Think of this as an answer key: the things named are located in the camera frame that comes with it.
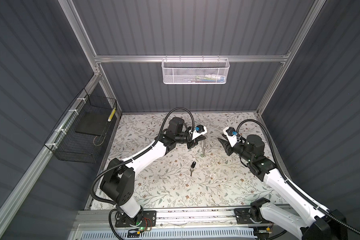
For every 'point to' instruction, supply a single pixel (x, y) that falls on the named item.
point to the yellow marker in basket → (112, 114)
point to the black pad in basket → (92, 122)
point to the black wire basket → (79, 133)
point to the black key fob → (193, 164)
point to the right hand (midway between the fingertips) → (223, 136)
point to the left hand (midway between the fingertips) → (204, 136)
